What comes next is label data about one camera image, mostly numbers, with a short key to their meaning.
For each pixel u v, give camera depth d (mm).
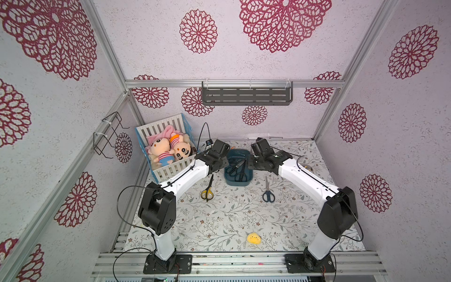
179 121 1097
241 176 1029
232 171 1036
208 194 949
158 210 467
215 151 685
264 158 645
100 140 730
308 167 977
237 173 1036
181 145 996
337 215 450
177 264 733
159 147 973
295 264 722
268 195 947
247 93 941
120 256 777
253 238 790
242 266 746
